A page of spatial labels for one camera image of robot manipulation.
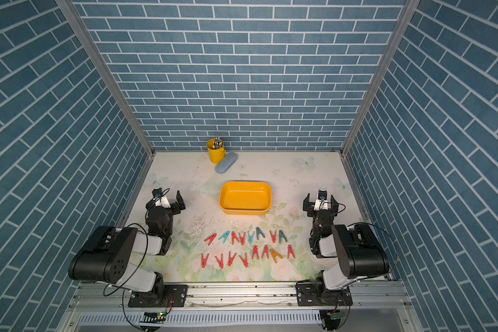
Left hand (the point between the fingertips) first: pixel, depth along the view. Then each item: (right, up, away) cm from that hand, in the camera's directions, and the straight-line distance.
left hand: (173, 193), depth 89 cm
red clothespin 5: (+32, -27, -7) cm, 42 cm away
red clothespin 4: (+17, -19, -1) cm, 26 cm away
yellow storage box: (+31, -4, +13) cm, 34 cm away
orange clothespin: (+44, -24, -6) cm, 50 cm away
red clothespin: (+31, -20, -3) cm, 36 cm away
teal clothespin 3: (+47, -18, 0) cm, 51 cm away
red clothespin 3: (+44, -19, -1) cm, 48 cm away
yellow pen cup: (+15, +20, +19) cm, 31 cm away
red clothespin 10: (+16, -26, -7) cm, 32 cm away
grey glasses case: (+19, +14, +22) cm, 33 cm away
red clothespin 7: (+41, -23, -5) cm, 47 cm away
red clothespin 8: (+22, -27, -8) cm, 36 cm away
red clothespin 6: (+36, -23, -4) cm, 43 cm away
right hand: (+66, -1, 0) cm, 66 cm away
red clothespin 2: (+27, -19, -1) cm, 33 cm away
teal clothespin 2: (+23, -19, -1) cm, 29 cm away
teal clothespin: (+38, -17, 0) cm, 41 cm away
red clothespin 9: (+26, -26, -7) cm, 37 cm away
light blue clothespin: (+34, -19, -1) cm, 39 cm away
